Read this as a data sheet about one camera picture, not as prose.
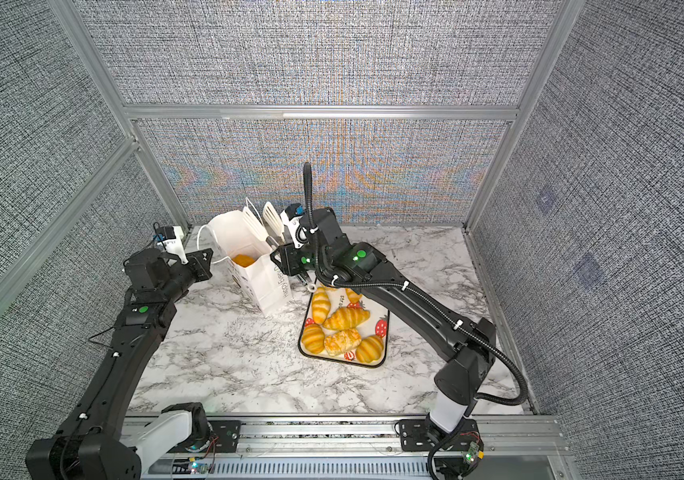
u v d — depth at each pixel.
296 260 0.62
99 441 0.39
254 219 0.68
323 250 0.52
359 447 0.73
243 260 0.98
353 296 0.96
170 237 0.65
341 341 0.85
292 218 0.61
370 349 0.84
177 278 0.64
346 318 0.90
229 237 0.88
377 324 0.92
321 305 0.93
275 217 0.72
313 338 0.86
